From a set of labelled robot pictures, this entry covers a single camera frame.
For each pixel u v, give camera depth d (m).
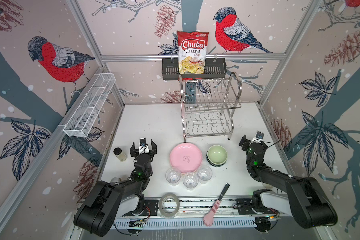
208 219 0.70
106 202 0.43
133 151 0.76
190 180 0.83
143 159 0.67
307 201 0.42
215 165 0.82
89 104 0.79
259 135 0.74
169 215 0.70
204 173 0.84
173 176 0.84
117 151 0.84
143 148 0.73
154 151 0.78
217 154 0.89
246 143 0.80
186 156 0.90
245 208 0.73
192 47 0.83
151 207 0.73
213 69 0.95
